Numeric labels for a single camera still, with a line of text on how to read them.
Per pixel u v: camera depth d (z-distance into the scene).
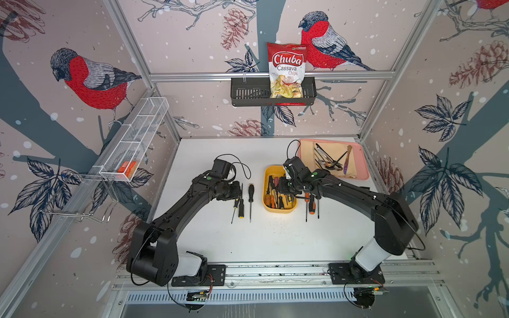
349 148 1.14
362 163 1.08
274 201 0.92
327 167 1.06
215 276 0.73
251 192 0.96
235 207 0.92
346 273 0.72
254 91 0.95
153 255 0.41
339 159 1.10
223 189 0.70
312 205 0.90
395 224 0.45
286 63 0.81
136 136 0.80
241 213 0.88
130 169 0.67
